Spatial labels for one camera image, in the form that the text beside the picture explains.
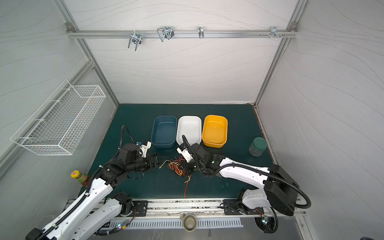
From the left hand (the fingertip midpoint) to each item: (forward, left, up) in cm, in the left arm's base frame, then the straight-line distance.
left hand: (165, 158), depth 75 cm
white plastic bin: (+30, -11, -14) cm, 35 cm away
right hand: (0, -8, -4) cm, 9 cm away
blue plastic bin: (+25, +7, -13) cm, 29 cm away
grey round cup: (-25, -13, -14) cm, 32 cm away
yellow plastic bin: (+29, -29, -17) cm, 44 cm away
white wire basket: (+7, +49, +16) cm, 52 cm away
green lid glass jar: (+11, -51, -6) cm, 53 cm away
